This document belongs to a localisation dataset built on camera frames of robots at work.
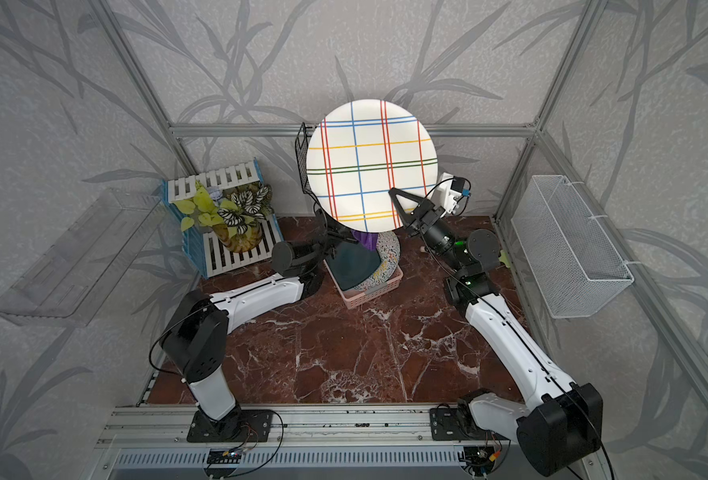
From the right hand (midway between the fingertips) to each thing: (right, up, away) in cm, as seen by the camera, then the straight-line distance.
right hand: (388, 197), depth 56 cm
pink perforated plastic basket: (-9, -25, +33) cm, 43 cm away
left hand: (-5, -2, 0) cm, 5 cm away
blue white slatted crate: (-65, -10, +53) cm, 85 cm away
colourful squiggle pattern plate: (+2, -12, +43) cm, 45 cm away
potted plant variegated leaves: (-44, 0, +32) cm, 54 cm away
